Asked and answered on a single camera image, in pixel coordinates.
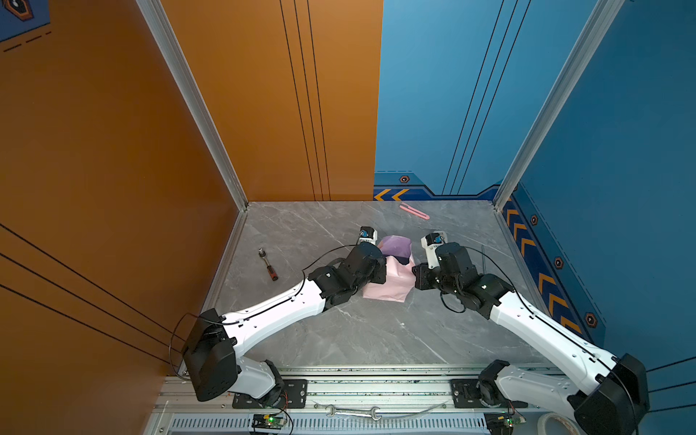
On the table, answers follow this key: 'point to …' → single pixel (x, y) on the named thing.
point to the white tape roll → (543, 420)
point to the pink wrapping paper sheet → (400, 277)
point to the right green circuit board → (498, 423)
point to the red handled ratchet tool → (269, 267)
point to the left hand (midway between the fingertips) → (384, 258)
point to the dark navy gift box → (403, 260)
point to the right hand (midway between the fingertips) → (409, 269)
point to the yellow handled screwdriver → (484, 263)
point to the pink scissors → (407, 207)
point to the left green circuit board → (267, 421)
